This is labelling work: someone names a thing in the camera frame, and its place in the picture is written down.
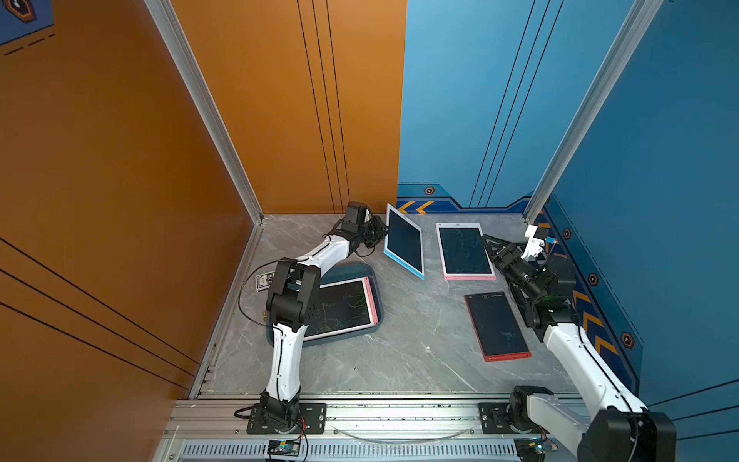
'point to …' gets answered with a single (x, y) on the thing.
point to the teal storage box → (340, 271)
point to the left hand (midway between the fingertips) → (396, 223)
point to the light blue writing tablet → (405, 242)
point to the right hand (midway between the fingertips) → (485, 242)
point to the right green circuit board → (533, 449)
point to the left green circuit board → (286, 448)
